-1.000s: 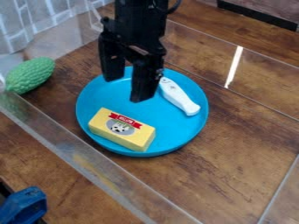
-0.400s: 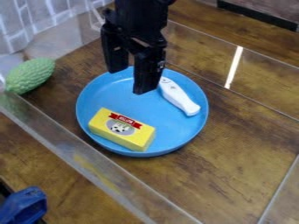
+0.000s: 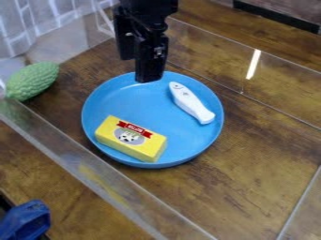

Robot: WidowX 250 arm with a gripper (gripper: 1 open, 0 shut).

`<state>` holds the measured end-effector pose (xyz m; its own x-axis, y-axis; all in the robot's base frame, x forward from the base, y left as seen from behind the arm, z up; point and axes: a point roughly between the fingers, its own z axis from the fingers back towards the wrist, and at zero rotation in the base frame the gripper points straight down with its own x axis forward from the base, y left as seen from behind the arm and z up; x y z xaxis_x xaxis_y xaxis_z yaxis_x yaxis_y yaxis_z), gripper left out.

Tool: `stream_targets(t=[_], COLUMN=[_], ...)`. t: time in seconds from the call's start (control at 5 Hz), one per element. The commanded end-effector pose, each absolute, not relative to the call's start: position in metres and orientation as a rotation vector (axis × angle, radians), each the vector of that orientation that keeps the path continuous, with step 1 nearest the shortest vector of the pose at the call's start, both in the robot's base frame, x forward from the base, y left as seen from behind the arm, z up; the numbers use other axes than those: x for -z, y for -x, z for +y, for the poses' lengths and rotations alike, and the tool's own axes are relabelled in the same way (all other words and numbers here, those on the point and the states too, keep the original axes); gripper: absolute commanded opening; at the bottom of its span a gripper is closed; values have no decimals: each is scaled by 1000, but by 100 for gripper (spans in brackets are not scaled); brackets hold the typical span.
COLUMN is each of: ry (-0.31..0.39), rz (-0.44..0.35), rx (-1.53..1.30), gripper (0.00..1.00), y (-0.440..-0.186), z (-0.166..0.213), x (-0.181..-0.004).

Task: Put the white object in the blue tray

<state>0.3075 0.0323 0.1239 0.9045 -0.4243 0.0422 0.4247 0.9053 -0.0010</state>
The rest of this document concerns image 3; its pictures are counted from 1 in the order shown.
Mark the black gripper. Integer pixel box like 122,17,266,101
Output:
113,0,178,83

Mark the blue round tray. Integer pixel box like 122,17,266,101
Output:
82,71,225,169

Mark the green bumpy gourd toy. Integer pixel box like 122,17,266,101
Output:
7,62,59,101

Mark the yellow butter block toy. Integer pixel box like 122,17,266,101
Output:
94,115,167,163

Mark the grey patterned curtain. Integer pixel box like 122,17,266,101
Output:
0,0,119,59

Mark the clear acrylic front barrier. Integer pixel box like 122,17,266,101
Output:
0,98,217,240

